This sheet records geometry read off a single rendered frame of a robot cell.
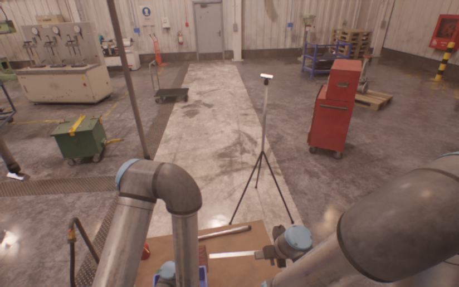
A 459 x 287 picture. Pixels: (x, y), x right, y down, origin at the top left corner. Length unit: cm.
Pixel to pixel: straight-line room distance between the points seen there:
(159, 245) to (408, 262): 162
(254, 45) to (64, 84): 711
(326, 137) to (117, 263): 305
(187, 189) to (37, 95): 663
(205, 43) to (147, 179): 975
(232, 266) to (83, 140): 274
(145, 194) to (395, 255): 61
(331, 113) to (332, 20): 844
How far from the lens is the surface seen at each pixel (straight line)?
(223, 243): 177
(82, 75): 619
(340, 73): 313
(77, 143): 376
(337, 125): 335
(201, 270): 156
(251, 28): 1050
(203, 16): 1028
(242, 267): 167
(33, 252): 297
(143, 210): 76
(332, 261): 48
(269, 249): 107
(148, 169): 75
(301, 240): 90
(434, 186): 40
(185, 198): 72
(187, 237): 81
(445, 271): 53
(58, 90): 672
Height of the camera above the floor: 189
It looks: 30 degrees down
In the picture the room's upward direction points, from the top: 2 degrees counter-clockwise
